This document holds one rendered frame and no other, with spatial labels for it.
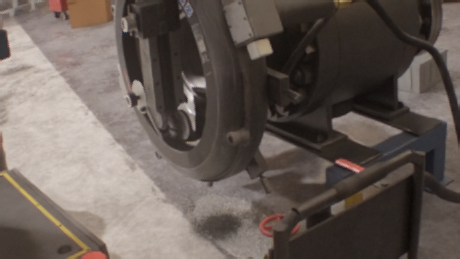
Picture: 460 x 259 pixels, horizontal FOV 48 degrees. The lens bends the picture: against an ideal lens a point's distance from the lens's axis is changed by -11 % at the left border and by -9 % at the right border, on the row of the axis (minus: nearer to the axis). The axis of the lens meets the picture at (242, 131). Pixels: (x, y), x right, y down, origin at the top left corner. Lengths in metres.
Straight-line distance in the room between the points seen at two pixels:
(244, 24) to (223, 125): 0.29
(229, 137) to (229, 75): 0.17
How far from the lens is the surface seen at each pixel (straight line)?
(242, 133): 1.44
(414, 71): 3.04
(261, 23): 1.29
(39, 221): 1.53
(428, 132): 1.98
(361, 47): 1.77
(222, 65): 1.38
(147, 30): 1.57
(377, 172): 1.01
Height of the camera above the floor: 1.03
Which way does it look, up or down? 23 degrees down
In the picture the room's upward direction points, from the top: 6 degrees counter-clockwise
